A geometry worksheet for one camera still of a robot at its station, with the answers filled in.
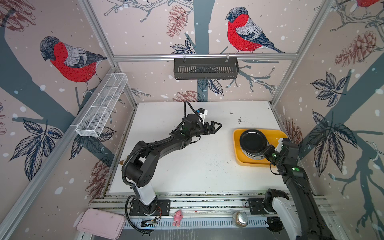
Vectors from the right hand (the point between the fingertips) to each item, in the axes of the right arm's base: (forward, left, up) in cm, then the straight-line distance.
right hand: (262, 148), depth 81 cm
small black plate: (+5, +3, -2) cm, 6 cm away
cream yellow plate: (-1, +3, -8) cm, 9 cm away
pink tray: (-38, +79, -7) cm, 88 cm away
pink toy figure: (-33, +44, -9) cm, 56 cm away
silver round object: (-33, +16, -2) cm, 37 cm away
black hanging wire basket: (+52, +32, +17) cm, 63 cm away
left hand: (+8, +25, +9) cm, 27 cm away
